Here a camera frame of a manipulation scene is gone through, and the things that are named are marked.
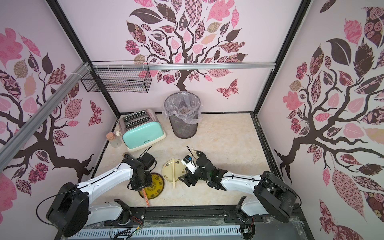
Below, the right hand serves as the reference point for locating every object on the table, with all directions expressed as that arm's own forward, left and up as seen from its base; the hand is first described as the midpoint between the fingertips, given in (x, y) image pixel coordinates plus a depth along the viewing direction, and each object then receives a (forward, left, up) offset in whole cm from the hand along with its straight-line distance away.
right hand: (183, 172), depth 80 cm
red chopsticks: (-12, +20, -7) cm, 24 cm away
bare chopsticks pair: (+1, +6, -6) cm, 9 cm away
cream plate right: (+14, -7, -6) cm, 17 cm away
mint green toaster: (+24, +26, +10) cm, 37 cm away
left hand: (-7, +20, -6) cm, 22 cm away
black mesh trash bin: (+28, +1, +4) cm, 28 cm away
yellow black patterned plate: (-6, +16, -8) cm, 19 cm away
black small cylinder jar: (+14, +38, -4) cm, 40 cm away
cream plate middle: (+5, +11, -8) cm, 14 cm away
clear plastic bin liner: (+46, 0, +8) cm, 47 cm away
